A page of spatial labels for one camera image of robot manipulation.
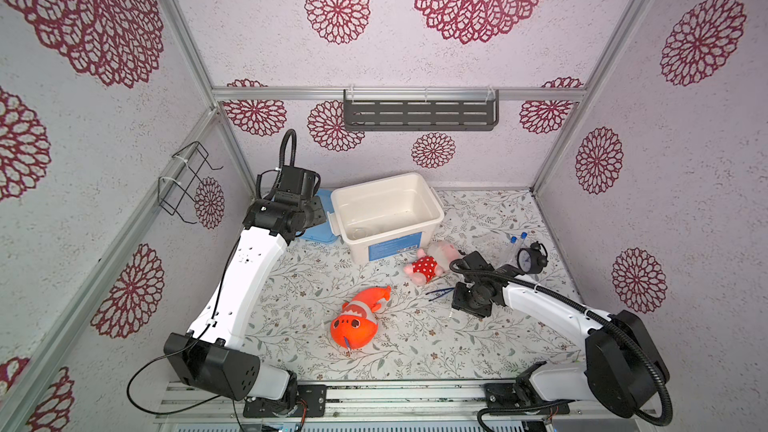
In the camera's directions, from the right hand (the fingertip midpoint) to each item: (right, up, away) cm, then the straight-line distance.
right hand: (455, 301), depth 86 cm
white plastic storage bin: (-19, +24, +26) cm, 40 cm away
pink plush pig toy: (-6, +10, +6) cm, 13 cm away
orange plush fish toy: (-28, -4, -9) cm, 29 cm away
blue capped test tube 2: (+17, +17, +1) cm, 25 cm away
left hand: (-40, +24, -9) cm, 47 cm away
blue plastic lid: (-35, +21, -16) cm, 44 cm away
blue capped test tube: (+20, +19, +2) cm, 28 cm away
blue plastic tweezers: (-2, +1, +6) cm, 7 cm away
